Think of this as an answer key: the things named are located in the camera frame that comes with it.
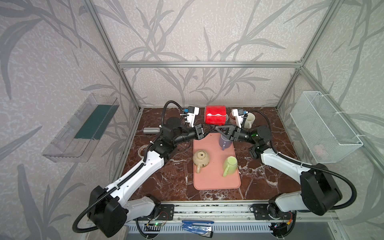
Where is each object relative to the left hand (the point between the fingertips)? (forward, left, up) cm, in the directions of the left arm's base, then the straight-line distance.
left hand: (216, 125), depth 64 cm
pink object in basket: (-3, -53, -15) cm, 55 cm away
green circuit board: (-33, +28, -36) cm, 56 cm away
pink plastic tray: (-11, +1, -34) cm, 36 cm away
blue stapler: (-35, +5, -33) cm, 48 cm away
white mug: (+25, -27, -28) cm, 46 cm away
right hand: (+1, -1, -2) cm, 2 cm away
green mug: (-7, -9, -27) cm, 29 cm away
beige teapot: (-3, +6, -28) cm, 29 cm away
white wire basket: (-3, -48, -2) cm, 48 cm away
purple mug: (+9, -8, -29) cm, 32 cm away
